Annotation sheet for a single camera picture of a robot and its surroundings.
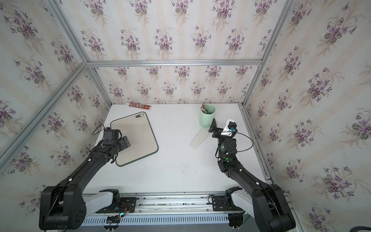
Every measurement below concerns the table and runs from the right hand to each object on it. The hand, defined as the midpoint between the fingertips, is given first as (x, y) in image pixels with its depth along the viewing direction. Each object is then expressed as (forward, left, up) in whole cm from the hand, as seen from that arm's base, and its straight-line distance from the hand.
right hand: (224, 121), depth 78 cm
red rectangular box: (+33, +61, -23) cm, 73 cm away
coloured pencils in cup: (+17, +10, -8) cm, 21 cm away
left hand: (-6, +61, -15) cm, 63 cm away
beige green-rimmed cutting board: (+10, +57, -25) cm, 63 cm away
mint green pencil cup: (+14, +8, -16) cm, 23 cm away
